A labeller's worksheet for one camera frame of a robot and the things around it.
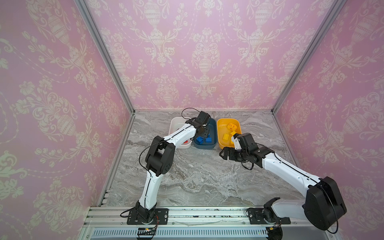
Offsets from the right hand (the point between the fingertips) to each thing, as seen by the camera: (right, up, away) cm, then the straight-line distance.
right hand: (226, 154), depth 85 cm
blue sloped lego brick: (-8, +7, +18) cm, 21 cm away
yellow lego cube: (+9, +11, +22) cm, 26 cm away
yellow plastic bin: (+6, +14, +24) cm, 29 cm away
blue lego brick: (-14, +7, +19) cm, 25 cm away
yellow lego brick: (+3, +9, +18) cm, 20 cm away
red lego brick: (-22, +9, -18) cm, 30 cm away
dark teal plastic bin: (-5, +11, +21) cm, 24 cm away
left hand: (-12, +13, +13) cm, 22 cm away
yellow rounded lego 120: (+8, +16, +21) cm, 28 cm away
